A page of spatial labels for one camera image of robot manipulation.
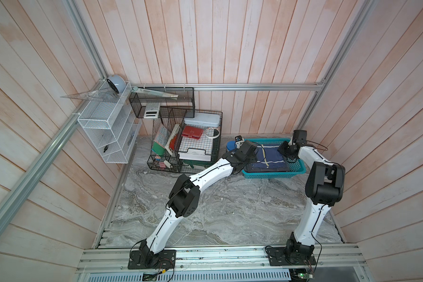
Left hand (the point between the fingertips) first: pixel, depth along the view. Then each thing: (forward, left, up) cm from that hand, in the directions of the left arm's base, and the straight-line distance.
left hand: (251, 157), depth 91 cm
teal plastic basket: (0, -27, -9) cm, 29 cm away
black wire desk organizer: (+3, +34, +6) cm, 35 cm away
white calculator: (+24, +55, +12) cm, 61 cm away
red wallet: (+10, +31, +8) cm, 34 cm away
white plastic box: (+22, +25, +7) cm, 34 cm away
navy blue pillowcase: (+3, -13, -7) cm, 15 cm away
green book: (+10, +53, -6) cm, 54 cm away
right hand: (+13, -20, -6) cm, 24 cm away
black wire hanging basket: (+34, +38, +7) cm, 52 cm away
